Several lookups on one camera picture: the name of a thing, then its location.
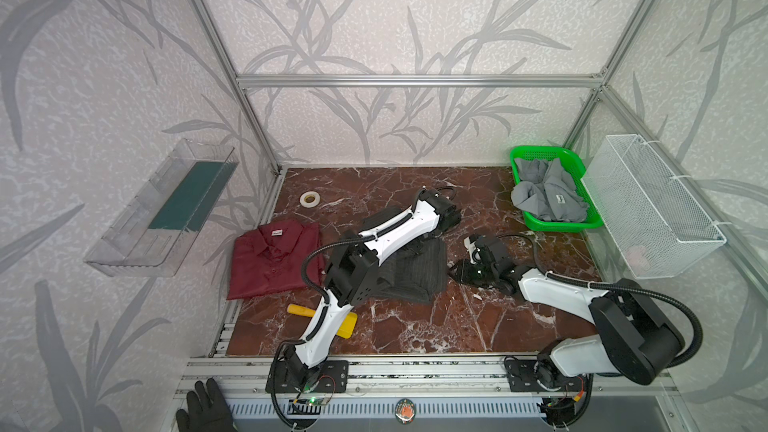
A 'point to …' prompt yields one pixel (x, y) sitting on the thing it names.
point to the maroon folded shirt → (275, 257)
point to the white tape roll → (309, 204)
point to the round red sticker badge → (405, 411)
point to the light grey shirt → (548, 191)
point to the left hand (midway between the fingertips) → (398, 237)
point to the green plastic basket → (573, 165)
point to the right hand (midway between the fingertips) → (450, 263)
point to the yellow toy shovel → (346, 328)
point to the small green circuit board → (311, 401)
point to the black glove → (205, 416)
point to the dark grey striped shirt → (417, 275)
